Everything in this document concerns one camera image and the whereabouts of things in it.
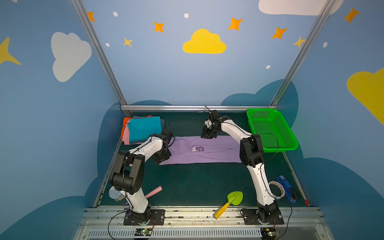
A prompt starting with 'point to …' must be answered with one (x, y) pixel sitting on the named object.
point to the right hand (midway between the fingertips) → (202, 135)
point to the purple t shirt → (196, 149)
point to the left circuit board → (143, 232)
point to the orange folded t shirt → (125, 121)
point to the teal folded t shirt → (141, 128)
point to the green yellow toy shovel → (234, 198)
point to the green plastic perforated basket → (276, 135)
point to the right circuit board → (268, 233)
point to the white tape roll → (280, 186)
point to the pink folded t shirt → (126, 135)
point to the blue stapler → (291, 193)
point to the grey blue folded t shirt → (162, 121)
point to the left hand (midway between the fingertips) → (166, 159)
